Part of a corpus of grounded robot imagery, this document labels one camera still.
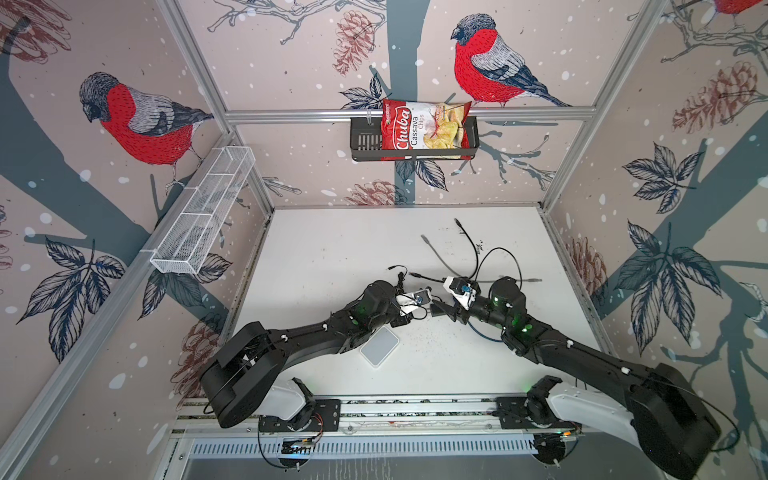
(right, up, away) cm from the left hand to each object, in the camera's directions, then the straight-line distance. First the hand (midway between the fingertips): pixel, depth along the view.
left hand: (414, 294), depth 82 cm
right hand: (+6, +1, -2) cm, 7 cm away
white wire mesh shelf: (-56, +14, -11) cm, 59 cm away
